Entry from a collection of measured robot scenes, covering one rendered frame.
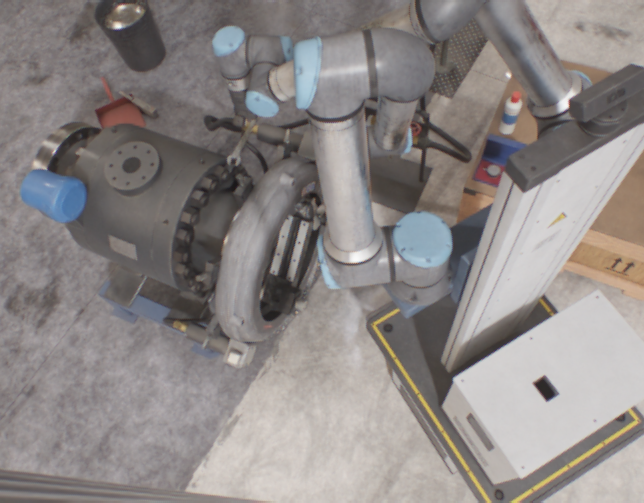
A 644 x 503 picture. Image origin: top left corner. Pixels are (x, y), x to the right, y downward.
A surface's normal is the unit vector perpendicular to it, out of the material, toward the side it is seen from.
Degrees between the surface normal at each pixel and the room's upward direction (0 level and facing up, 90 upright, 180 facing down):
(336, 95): 80
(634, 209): 0
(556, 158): 0
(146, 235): 44
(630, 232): 0
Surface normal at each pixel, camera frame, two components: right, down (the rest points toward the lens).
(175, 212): -0.26, -0.08
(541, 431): -0.11, -0.40
